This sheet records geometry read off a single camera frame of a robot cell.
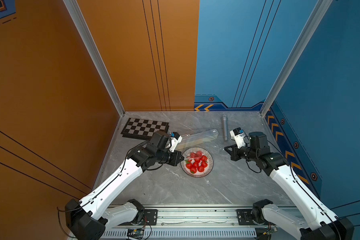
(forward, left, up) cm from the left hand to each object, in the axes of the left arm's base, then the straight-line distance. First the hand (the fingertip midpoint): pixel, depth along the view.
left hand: (184, 157), depth 72 cm
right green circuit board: (-28, -38, -21) cm, 52 cm away
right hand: (+6, -21, -1) cm, 22 cm away
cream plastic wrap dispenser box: (+14, -3, -7) cm, 16 cm away
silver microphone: (+37, -29, -18) cm, 50 cm away
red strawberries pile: (+7, -7, -19) cm, 21 cm away
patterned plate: (+1, -13, -19) cm, 23 cm away
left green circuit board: (-29, +24, -24) cm, 45 cm away
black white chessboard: (+30, +30, -17) cm, 46 cm away
